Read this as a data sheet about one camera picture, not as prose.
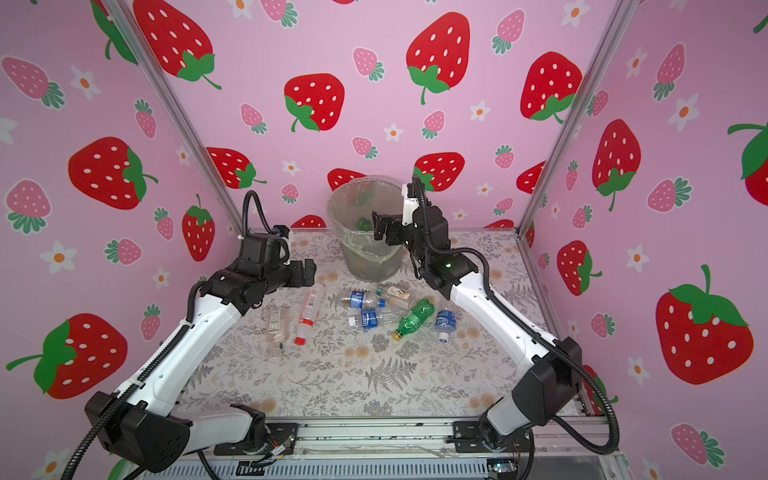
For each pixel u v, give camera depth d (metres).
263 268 0.57
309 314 0.93
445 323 0.90
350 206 1.01
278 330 0.88
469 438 0.74
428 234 0.52
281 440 0.72
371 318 0.90
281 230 0.67
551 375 0.40
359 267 1.07
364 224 1.07
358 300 0.95
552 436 0.75
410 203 0.62
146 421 0.37
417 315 0.90
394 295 0.96
